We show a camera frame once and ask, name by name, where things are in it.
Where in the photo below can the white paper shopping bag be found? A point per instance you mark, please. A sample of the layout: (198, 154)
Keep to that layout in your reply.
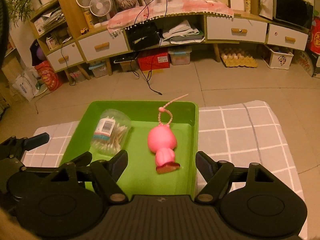
(27, 85)

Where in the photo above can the white cutout storage crate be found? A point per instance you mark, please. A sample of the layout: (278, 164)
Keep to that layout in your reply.
(277, 58)

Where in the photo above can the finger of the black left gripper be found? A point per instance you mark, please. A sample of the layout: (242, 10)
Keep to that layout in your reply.
(28, 144)
(80, 162)

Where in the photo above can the red orange snack bucket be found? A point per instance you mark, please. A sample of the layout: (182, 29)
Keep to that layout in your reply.
(48, 76)

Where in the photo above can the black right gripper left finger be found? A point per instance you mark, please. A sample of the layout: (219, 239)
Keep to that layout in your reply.
(105, 177)

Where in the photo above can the clear lidded plastic bin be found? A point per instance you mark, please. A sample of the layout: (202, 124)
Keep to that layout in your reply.
(180, 55)

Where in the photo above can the egg carton tray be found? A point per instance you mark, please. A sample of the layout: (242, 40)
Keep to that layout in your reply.
(236, 57)

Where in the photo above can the small white desk fan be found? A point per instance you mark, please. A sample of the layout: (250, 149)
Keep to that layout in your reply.
(100, 8)

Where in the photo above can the red cardboard box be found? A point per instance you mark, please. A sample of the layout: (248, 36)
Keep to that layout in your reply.
(153, 59)

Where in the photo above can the pink white cabinet cloth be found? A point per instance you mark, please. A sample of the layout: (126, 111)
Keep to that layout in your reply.
(138, 15)

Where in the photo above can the wooden open shelf unit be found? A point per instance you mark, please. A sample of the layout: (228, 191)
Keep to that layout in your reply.
(56, 21)

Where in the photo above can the grey checked table cloth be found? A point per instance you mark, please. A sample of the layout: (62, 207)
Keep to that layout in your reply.
(242, 133)

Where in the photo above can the wooden white tv cabinet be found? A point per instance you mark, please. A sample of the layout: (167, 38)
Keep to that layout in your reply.
(98, 47)

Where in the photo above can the folded clothes stack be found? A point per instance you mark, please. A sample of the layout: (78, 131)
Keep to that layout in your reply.
(181, 32)

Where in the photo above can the clear cotton swab jar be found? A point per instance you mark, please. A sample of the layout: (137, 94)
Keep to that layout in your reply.
(110, 133)

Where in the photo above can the pink pig toy keychain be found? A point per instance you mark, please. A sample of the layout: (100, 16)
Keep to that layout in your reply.
(161, 140)

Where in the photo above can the red gift box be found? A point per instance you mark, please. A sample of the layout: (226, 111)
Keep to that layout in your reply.
(314, 36)

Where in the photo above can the black bag in cabinet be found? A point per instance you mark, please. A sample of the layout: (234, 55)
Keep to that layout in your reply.
(144, 36)

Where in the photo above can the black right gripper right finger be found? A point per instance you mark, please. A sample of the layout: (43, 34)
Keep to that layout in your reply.
(217, 175)

